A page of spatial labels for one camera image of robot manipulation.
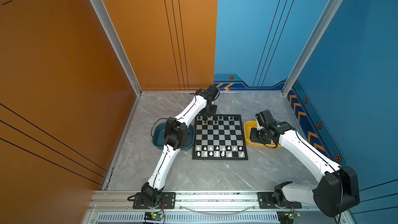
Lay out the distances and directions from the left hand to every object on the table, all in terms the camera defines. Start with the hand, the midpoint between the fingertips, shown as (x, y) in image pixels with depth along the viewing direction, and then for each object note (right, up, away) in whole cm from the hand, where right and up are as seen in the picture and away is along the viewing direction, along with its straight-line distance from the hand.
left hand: (211, 112), depth 100 cm
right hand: (+20, -13, -16) cm, 29 cm away
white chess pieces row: (+4, -21, -12) cm, 25 cm away
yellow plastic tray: (+22, -8, -5) cm, 24 cm away
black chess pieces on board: (+2, -5, +2) cm, 6 cm away
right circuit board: (+36, -45, -30) cm, 65 cm away
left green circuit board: (-27, -46, -29) cm, 61 cm away
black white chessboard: (+4, -15, -6) cm, 16 cm away
